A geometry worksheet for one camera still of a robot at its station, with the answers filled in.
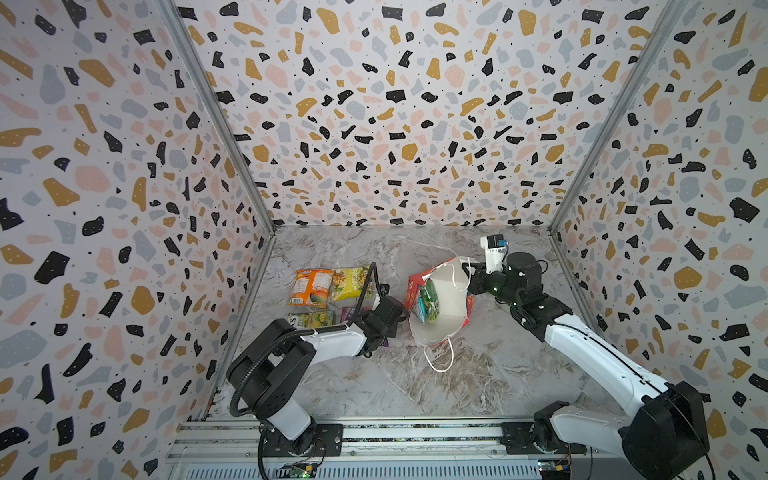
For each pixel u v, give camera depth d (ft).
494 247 2.24
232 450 2.42
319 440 2.39
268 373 1.47
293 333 1.64
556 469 2.35
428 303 2.81
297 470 2.30
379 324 2.33
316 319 3.03
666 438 1.30
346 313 3.11
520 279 1.93
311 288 3.29
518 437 2.44
